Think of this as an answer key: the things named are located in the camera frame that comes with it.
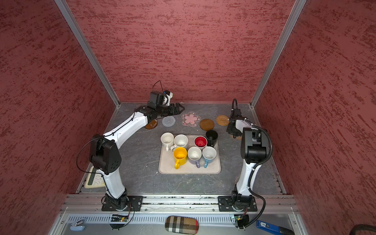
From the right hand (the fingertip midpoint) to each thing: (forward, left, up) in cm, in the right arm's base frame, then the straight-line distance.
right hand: (233, 133), depth 102 cm
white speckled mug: (-7, +37, +4) cm, 38 cm away
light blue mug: (-16, +19, +2) cm, 25 cm away
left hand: (+3, +37, +22) cm, 43 cm away
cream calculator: (-30, +85, +4) cm, 90 cm away
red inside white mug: (-8, +24, +4) cm, 26 cm away
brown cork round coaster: (+9, +19, 0) cm, 20 cm away
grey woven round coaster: (+12, +48, 0) cm, 49 cm away
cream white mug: (-7, +46, +6) cm, 47 cm away
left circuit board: (-48, +69, -2) cm, 84 cm away
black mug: (-6, +17, +7) cm, 19 cm away
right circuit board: (-49, +8, -2) cm, 50 cm away
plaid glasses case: (-52, +35, +4) cm, 63 cm away
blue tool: (-54, -6, +3) cm, 54 cm away
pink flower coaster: (+14, +31, 0) cm, 34 cm away
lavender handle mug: (-16, +29, 0) cm, 33 cm away
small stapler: (-51, +84, +3) cm, 98 cm away
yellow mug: (-17, +38, +1) cm, 41 cm away
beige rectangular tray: (-22, +46, -2) cm, 51 cm away
